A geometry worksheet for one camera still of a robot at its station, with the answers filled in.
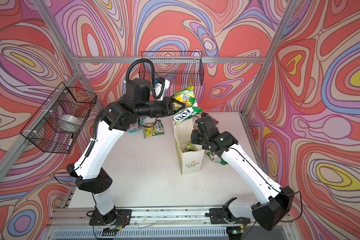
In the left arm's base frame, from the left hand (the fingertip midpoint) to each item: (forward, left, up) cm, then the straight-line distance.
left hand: (185, 105), depth 57 cm
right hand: (+1, -6, -23) cm, 24 cm away
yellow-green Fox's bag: (+23, +20, -44) cm, 53 cm away
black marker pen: (-3, +56, -22) cm, 61 cm away
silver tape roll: (+7, +57, -15) cm, 59 cm away
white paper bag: (-8, -3, -26) cm, 27 cm away
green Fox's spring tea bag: (0, -19, -43) cm, 47 cm away
